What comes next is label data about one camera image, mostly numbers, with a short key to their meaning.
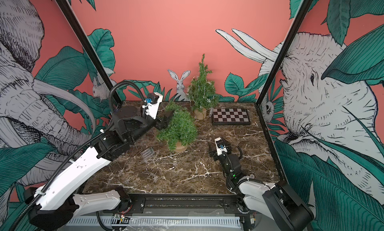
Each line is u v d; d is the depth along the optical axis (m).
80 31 0.81
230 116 1.10
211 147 0.79
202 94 0.93
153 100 0.48
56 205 0.39
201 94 0.93
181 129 0.76
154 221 0.70
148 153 0.92
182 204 0.75
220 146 0.69
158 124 0.55
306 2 0.70
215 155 0.74
